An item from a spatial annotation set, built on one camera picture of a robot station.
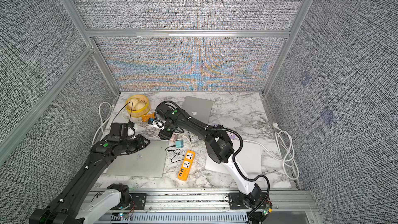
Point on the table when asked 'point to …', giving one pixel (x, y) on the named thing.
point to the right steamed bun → (140, 105)
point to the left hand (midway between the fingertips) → (151, 140)
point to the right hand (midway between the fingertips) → (163, 128)
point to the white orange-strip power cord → (136, 138)
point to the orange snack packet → (145, 117)
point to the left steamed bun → (134, 101)
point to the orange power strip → (184, 172)
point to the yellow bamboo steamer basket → (136, 113)
